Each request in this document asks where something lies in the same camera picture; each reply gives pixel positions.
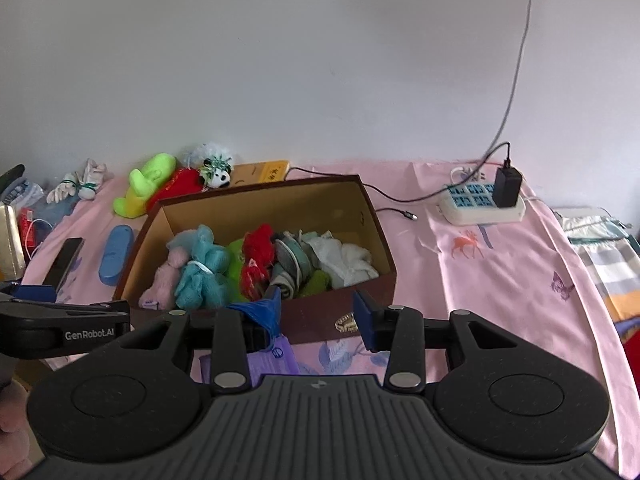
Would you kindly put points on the yellow flat box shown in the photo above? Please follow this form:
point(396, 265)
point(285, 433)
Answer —
point(262, 172)

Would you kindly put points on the dark green object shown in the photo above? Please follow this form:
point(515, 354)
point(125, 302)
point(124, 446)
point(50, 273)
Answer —
point(12, 174)

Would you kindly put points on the black smartphone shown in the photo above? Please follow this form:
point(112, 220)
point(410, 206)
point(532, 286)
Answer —
point(64, 262)

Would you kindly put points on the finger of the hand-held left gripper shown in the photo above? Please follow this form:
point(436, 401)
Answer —
point(30, 291)

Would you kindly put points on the brown cardboard box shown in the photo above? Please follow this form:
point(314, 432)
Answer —
point(310, 320)

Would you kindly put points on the white fluffy cloth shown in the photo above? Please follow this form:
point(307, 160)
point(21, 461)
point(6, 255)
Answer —
point(345, 260)

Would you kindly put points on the teal mesh cloth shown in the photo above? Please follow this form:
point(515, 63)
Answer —
point(205, 270)

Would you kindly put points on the white plastic bag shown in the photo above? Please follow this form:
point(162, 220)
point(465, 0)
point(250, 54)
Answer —
point(595, 222)

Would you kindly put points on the white power strip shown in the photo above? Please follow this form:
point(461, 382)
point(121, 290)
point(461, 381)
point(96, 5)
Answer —
point(475, 207)

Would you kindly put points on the printed pink bedsheet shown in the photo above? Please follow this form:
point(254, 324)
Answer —
point(500, 280)

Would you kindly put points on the purple plastic packet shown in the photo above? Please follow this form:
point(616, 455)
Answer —
point(272, 362)

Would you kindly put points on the black charger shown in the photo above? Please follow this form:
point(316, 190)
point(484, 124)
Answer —
point(507, 185)

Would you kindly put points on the green knit towel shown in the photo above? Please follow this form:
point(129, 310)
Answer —
point(315, 284)

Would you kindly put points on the red knit cloth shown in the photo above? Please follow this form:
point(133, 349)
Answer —
point(257, 255)

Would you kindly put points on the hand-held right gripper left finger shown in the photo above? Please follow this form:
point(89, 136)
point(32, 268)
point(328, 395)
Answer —
point(255, 338)

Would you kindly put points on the plaid folded quilt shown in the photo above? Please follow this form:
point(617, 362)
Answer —
point(615, 270)

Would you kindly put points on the grey green fabric slippers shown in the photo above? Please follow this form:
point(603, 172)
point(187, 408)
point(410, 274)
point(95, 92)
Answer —
point(290, 262)

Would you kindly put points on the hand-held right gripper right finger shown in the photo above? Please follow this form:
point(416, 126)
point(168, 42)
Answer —
point(364, 320)

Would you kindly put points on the white rolled socks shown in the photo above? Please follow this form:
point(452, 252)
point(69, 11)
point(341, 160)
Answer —
point(91, 177)

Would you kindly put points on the person's left hand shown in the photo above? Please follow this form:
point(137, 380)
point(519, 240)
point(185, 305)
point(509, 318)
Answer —
point(10, 425)

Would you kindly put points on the red packet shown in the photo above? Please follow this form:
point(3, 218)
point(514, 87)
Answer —
point(27, 220)

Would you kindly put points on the white tied glove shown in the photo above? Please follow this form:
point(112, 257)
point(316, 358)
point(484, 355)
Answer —
point(62, 187)

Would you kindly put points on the blue glasses case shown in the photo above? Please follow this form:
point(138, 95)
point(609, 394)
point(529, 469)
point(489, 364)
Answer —
point(116, 255)

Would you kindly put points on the pink plush toy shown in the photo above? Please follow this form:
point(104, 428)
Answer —
point(165, 275)

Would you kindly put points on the red plush toy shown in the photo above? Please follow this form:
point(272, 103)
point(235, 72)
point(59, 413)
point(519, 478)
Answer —
point(182, 182)

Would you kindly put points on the green yellow plush toy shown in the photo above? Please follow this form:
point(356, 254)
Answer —
point(142, 185)

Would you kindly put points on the clear bag with blue cloth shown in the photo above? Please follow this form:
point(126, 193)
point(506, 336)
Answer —
point(35, 197)

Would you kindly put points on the bright green cloth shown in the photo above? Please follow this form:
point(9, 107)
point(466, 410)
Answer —
point(235, 260)

